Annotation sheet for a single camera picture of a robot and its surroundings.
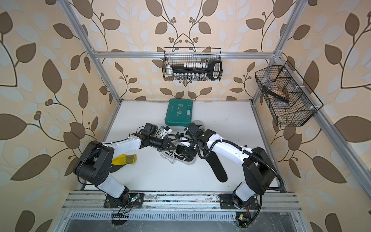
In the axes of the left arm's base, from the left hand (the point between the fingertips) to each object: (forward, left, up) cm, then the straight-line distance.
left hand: (174, 146), depth 84 cm
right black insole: (-8, -25, -8) cm, 27 cm away
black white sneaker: (-3, +2, -4) cm, 6 cm away
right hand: (-1, -9, -2) cm, 9 cm away
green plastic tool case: (+31, -1, -5) cm, 31 cm away
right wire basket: (+14, -61, +25) cm, 68 cm away
